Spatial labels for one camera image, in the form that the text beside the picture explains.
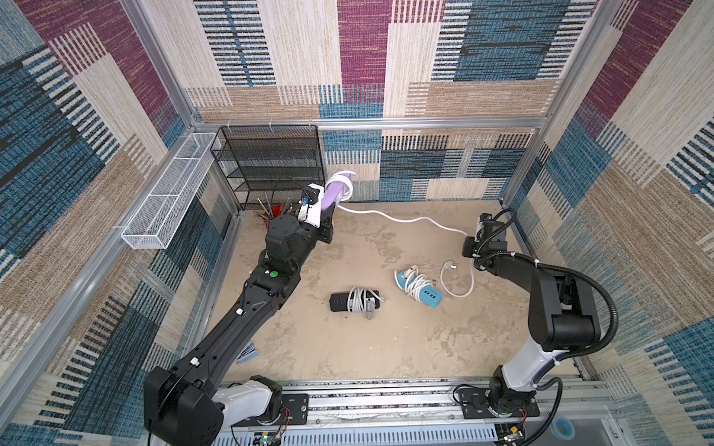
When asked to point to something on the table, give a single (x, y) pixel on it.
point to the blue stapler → (248, 353)
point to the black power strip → (339, 301)
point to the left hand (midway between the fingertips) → (327, 201)
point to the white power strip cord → (452, 230)
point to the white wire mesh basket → (155, 221)
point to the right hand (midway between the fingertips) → (475, 246)
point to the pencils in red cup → (271, 212)
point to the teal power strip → (430, 295)
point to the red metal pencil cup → (277, 209)
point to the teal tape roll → (562, 427)
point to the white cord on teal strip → (415, 282)
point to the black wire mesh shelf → (271, 164)
